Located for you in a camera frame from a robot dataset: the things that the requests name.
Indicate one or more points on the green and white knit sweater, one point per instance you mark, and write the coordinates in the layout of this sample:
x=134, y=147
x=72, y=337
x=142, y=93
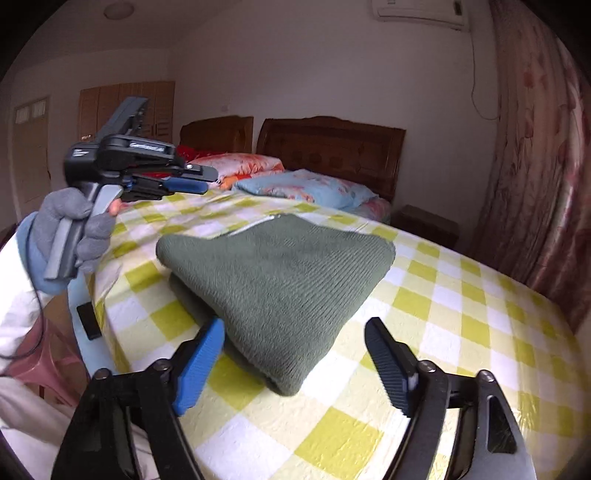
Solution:
x=283, y=288

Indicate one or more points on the grey gloved left hand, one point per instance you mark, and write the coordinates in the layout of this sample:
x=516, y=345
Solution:
x=70, y=204

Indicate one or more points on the pink plastic stool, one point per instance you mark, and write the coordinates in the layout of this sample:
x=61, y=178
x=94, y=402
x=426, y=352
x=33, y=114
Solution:
x=49, y=360

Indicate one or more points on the red dotted quilt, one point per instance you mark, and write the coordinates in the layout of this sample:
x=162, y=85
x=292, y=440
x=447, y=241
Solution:
x=189, y=154

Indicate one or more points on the orange floral pillow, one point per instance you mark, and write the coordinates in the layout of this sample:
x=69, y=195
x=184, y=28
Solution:
x=232, y=167

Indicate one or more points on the pink floral curtain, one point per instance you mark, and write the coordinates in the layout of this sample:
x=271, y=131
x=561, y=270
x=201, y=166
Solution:
x=534, y=225

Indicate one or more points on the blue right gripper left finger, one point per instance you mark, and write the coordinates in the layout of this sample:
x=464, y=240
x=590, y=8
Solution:
x=192, y=363

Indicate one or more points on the dark wooden headboard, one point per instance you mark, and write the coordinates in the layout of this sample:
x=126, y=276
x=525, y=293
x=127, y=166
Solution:
x=358, y=152

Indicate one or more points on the dark wooden nightstand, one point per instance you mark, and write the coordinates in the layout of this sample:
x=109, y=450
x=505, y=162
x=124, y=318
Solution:
x=427, y=225

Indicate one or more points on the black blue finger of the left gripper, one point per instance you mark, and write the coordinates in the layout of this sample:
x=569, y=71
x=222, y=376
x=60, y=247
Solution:
x=154, y=189

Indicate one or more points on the wooden door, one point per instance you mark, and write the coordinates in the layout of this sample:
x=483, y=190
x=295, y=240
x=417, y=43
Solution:
x=29, y=150

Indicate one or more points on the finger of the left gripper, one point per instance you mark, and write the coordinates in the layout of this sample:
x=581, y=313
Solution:
x=195, y=172

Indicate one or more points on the black phone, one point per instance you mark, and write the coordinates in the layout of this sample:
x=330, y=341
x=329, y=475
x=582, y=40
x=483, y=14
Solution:
x=89, y=321

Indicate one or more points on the light wooden wardrobe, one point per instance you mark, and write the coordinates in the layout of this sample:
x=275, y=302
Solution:
x=155, y=99

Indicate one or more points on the white air conditioner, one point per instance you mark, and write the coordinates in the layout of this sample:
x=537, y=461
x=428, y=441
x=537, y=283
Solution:
x=446, y=13

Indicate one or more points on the white sleeved left forearm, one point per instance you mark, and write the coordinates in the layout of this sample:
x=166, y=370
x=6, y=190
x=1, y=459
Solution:
x=33, y=428

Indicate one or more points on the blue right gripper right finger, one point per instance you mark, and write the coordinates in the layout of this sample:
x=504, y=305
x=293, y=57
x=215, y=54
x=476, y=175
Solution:
x=396, y=365

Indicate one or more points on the blue floral pillow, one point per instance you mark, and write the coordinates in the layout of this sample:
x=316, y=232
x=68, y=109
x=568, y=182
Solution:
x=307, y=186

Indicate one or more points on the round ceiling lamp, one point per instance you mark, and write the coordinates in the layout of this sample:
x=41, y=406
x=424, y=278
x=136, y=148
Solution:
x=118, y=10

